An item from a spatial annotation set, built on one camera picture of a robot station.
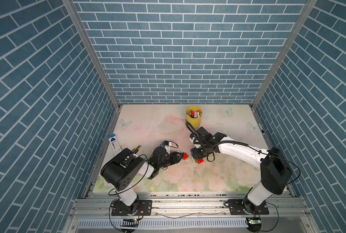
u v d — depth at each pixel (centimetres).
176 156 82
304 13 73
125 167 50
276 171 45
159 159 72
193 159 85
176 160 81
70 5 69
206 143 65
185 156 89
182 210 74
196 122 99
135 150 94
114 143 96
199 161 81
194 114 99
